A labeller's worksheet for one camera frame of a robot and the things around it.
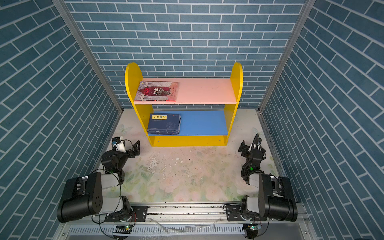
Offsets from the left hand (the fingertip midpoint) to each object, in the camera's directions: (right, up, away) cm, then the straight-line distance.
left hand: (132, 141), depth 88 cm
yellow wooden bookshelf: (+45, +8, +3) cm, 46 cm away
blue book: (+19, +10, +1) cm, 21 cm away
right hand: (+71, 0, +1) cm, 71 cm away
